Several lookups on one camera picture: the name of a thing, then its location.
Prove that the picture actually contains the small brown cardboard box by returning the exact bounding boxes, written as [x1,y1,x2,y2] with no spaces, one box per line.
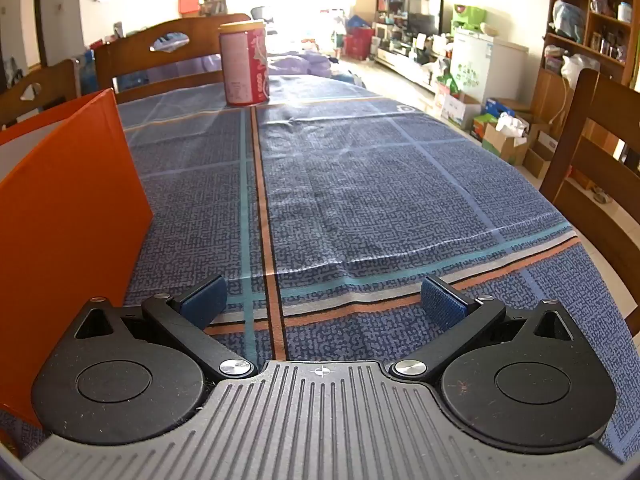
[522,130,559,179]

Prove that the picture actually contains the small green carton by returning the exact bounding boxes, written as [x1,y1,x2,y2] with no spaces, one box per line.
[471,114,499,142]

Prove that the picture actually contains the white television stand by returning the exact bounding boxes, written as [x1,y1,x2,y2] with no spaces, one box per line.
[375,35,437,87]

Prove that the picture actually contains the blue patterned tablecloth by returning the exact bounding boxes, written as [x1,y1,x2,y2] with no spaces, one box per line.
[0,72,640,466]

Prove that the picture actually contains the orange cardboard box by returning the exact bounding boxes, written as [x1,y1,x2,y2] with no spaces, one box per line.
[0,87,154,431]

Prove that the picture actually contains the purple bedding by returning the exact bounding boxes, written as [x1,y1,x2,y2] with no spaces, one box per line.
[266,52,332,79]

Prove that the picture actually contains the wooden slatted chair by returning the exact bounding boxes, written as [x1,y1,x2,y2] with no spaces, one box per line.
[539,69,640,341]

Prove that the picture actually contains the open cardboard box with paper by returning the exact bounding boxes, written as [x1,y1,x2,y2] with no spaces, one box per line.
[481,112,532,167]

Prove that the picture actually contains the red cylindrical can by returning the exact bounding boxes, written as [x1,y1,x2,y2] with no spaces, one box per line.
[218,19,271,107]

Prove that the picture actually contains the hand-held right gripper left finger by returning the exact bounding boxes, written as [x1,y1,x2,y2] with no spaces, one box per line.
[74,274,254,380]

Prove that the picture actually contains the white chest freezer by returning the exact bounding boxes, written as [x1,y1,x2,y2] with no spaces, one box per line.
[449,27,530,106]

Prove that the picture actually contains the green box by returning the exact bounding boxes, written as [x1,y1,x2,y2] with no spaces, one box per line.
[451,4,487,36]

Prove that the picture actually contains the black television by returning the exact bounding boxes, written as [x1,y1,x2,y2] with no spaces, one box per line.
[407,0,445,37]

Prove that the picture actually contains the blue flat box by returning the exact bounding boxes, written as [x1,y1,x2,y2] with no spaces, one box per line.
[484,97,532,119]

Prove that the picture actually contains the red plastic basket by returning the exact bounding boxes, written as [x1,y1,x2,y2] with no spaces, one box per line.
[344,27,376,61]

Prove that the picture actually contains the white printed carton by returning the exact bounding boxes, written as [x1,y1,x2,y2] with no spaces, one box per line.
[440,91,484,131]

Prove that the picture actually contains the brown wooden display shelf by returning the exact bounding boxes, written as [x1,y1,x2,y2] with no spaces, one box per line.
[530,0,640,128]

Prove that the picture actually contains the wooden chair with oval cutout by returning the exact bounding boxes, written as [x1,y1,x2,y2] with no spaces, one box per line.
[0,58,82,131]
[94,13,253,106]

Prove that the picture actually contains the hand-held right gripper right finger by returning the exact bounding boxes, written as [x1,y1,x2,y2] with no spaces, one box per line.
[392,275,575,381]

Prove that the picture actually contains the white plastic bag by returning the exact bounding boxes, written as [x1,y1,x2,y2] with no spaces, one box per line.
[560,53,601,92]

